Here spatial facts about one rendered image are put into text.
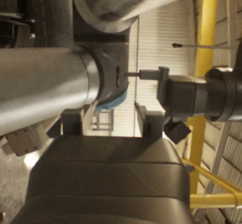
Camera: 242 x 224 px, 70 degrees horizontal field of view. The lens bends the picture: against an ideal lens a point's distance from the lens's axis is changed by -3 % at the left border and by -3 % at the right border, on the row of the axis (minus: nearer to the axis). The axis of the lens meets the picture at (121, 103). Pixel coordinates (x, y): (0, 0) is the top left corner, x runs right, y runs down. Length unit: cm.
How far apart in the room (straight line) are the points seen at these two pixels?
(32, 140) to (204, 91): 58
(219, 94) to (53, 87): 21
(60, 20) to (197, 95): 42
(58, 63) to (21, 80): 6
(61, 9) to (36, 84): 34
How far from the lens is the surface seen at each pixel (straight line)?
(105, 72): 32
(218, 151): 1330
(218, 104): 24
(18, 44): 73
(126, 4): 18
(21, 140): 70
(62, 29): 54
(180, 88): 21
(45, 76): 25
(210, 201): 439
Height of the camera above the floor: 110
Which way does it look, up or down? level
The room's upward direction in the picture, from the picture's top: 91 degrees clockwise
